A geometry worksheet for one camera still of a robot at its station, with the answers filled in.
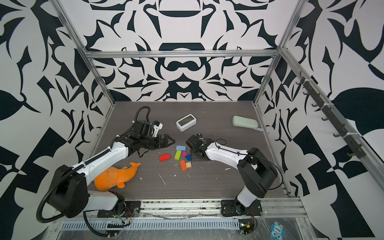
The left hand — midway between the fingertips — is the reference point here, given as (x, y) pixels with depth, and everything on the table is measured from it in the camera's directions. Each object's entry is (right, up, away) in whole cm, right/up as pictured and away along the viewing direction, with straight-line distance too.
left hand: (170, 140), depth 82 cm
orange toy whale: (-28, -18, -4) cm, 33 cm away
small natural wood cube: (+9, -15, +6) cm, 19 cm away
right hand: (+15, -10, +7) cm, 19 cm away
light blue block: (+5, -6, +12) cm, 15 cm away
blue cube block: (+9, -12, +10) cm, 18 cm away
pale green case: (+48, +9, +25) cm, 55 cm away
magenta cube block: (+7, -10, +10) cm, 16 cm away
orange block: (+7, -16, +6) cm, 18 cm away
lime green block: (+3, -10, +10) cm, 15 cm away
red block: (-5, -12, +9) cm, 16 cm away
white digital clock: (+7, +9, +20) cm, 23 cm away
